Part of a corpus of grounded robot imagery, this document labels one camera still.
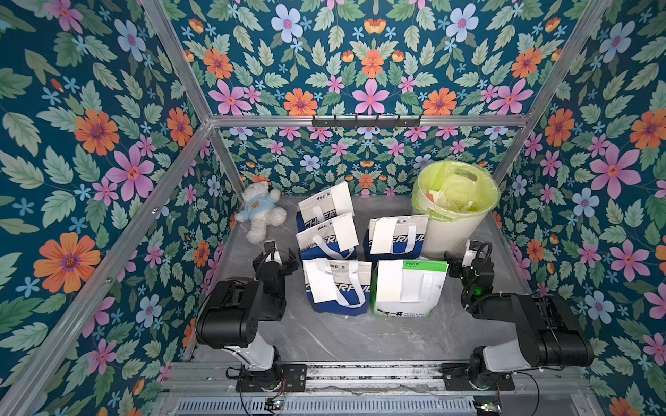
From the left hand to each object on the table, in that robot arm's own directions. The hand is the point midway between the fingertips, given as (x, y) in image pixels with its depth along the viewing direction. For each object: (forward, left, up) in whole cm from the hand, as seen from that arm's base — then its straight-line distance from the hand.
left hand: (276, 249), depth 92 cm
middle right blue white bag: (-4, -41, +9) cm, 43 cm away
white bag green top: (-22, -41, +8) cm, 47 cm away
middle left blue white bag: (-3, -22, +7) cm, 23 cm away
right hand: (-6, -68, -1) cm, 69 cm away
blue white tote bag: (+6, -16, +13) cm, 21 cm away
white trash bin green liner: (+17, -70, +4) cm, 72 cm away
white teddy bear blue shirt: (+21, +10, -1) cm, 23 cm away
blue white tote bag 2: (-20, -23, +7) cm, 31 cm away
